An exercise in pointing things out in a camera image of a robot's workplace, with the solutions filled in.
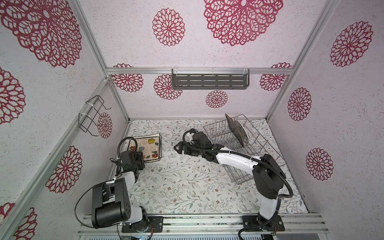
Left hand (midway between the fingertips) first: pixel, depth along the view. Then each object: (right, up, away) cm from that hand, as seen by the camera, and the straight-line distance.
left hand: (143, 154), depth 93 cm
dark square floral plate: (+2, +5, +7) cm, 9 cm away
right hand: (+23, +6, -9) cm, 25 cm away
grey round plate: (+63, +14, +1) cm, 65 cm away
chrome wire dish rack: (+52, +13, +16) cm, 56 cm away
